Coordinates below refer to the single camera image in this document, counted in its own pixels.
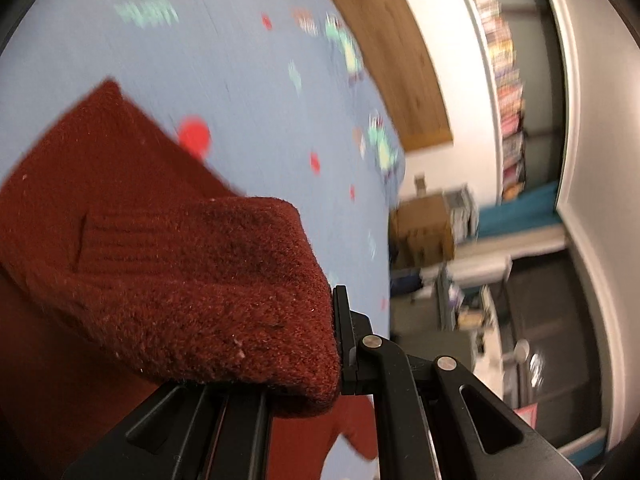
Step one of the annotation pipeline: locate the dark red knit sweater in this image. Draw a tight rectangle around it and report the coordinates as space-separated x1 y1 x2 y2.
1 80 378 479

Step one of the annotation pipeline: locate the wooden nightstand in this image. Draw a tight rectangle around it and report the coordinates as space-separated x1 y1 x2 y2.
390 194 454 269

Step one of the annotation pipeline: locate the grey printer on nightstand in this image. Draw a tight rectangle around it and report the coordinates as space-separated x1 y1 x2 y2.
444 185 480 245

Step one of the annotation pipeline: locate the teal curtain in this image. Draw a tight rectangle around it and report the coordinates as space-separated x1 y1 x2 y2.
477 181 561 238

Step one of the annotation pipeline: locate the bookshelf with books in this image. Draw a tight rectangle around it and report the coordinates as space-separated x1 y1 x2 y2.
471 0 526 202

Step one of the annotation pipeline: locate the light blue patterned bedspread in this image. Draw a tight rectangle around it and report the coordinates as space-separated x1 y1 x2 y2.
0 0 407 480

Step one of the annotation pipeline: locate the wooden headboard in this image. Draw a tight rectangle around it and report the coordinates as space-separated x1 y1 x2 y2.
333 0 454 152

